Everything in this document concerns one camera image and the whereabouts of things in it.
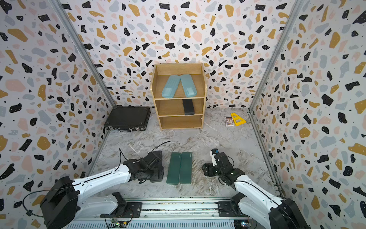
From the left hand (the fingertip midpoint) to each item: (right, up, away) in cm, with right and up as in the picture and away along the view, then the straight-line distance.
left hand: (159, 174), depth 84 cm
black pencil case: (+2, +6, -9) cm, 11 cm away
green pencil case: (+8, 0, +2) cm, 8 cm away
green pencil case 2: (+15, -1, +2) cm, 15 cm away
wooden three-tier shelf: (+5, +38, +12) cm, 41 cm away
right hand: (+28, +4, +2) cm, 28 cm away
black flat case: (-31, +33, +26) cm, 52 cm away
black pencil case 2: (+17, +40, +14) cm, 45 cm away
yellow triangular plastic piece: (+59, +31, +30) cm, 73 cm away
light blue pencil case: (+6, +51, +4) cm, 51 cm away
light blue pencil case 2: (+18, +51, +3) cm, 54 cm away
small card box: (+49, +31, +29) cm, 65 cm away
